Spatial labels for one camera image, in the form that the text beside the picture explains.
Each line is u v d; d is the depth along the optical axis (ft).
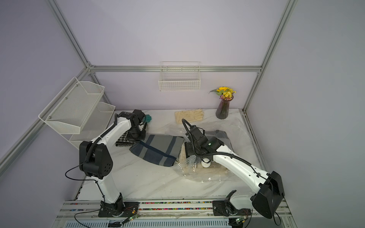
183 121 2.12
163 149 3.05
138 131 2.51
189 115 3.81
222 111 3.60
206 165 2.63
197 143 1.87
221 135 3.09
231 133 3.27
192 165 2.57
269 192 1.26
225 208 2.13
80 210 2.45
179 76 3.13
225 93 3.22
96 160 1.59
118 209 2.16
